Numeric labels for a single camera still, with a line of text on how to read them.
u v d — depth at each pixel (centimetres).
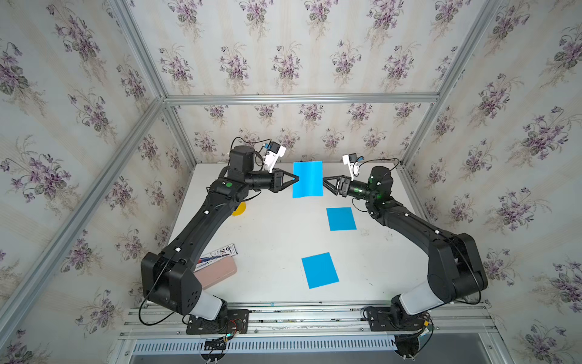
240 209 100
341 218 99
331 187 73
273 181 63
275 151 64
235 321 73
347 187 70
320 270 85
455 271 44
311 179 73
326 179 76
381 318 73
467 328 72
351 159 73
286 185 69
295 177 70
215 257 86
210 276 82
